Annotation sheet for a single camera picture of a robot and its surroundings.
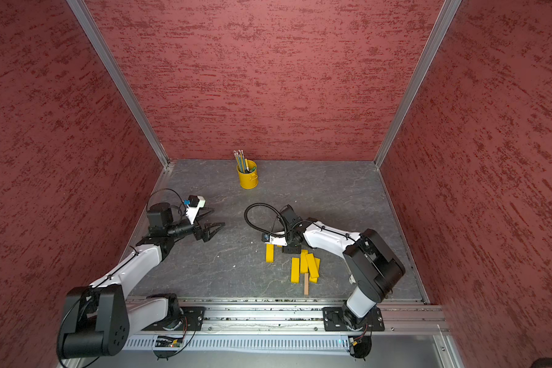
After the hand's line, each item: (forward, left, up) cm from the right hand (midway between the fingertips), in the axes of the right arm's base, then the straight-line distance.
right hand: (289, 242), depth 91 cm
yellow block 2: (-11, -2, 0) cm, 11 cm away
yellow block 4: (-10, -5, -1) cm, 11 cm away
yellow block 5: (-9, -10, 0) cm, 14 cm away
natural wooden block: (-16, -5, 0) cm, 17 cm away
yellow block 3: (-10, -8, 0) cm, 13 cm away
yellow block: (-5, +8, +1) cm, 9 cm away
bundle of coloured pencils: (+34, +21, +12) cm, 42 cm away
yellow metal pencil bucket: (+29, +18, +6) cm, 34 cm away
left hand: (+3, +27, +14) cm, 30 cm away
